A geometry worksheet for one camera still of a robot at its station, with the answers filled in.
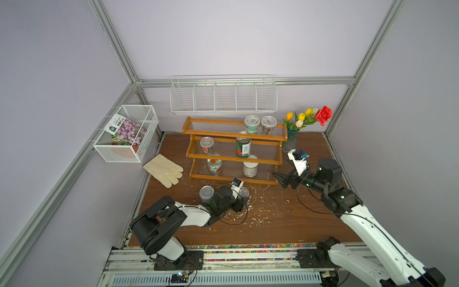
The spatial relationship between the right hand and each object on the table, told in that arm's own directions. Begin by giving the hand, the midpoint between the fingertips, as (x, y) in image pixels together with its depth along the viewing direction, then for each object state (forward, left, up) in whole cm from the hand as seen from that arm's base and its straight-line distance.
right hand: (280, 164), depth 72 cm
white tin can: (+10, +11, -19) cm, 24 cm away
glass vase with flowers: (+25, -11, -1) cm, 28 cm away
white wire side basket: (+7, +70, +2) cm, 70 cm away
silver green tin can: (-2, +33, -23) cm, 40 cm away
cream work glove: (+14, +59, -27) cm, 66 cm away
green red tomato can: (+12, +15, -4) cm, 20 cm away
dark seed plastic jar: (+17, +4, +7) cm, 19 cm away
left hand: (-3, +15, -23) cm, 28 cm away
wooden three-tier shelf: (+15, +19, -10) cm, 26 cm away
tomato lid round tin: (+13, +29, -20) cm, 38 cm away
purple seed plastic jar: (-3, +14, -22) cm, 26 cm away
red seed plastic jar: (+18, +32, -7) cm, 38 cm away
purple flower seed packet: (+13, +64, +8) cm, 66 cm away
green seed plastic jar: (+18, +11, +7) cm, 22 cm away
